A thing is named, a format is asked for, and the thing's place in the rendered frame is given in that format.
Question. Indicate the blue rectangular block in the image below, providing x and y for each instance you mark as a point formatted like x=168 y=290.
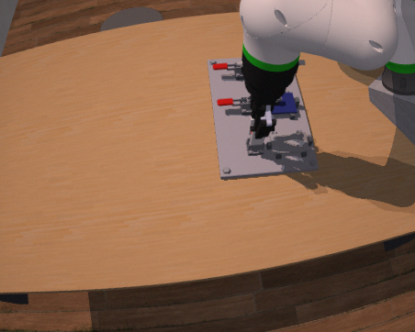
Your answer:
x=286 y=107

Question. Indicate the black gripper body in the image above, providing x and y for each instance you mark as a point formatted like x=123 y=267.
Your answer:
x=265 y=97

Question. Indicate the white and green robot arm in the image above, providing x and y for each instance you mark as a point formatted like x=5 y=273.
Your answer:
x=363 y=34

